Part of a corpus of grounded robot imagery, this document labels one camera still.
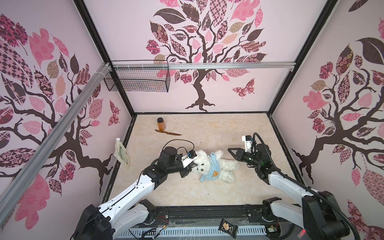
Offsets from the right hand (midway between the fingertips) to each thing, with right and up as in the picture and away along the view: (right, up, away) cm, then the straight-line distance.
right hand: (229, 148), depth 82 cm
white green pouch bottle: (-63, -3, +3) cm, 63 cm away
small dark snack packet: (-3, -36, -12) cm, 39 cm away
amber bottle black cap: (-44, +14, +22) cm, 51 cm away
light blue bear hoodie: (-9, -12, -3) cm, 16 cm away
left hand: (-19, -8, -5) cm, 21 cm away
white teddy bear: (-1, -12, +2) cm, 12 cm away
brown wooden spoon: (-40, +8, +27) cm, 49 cm away
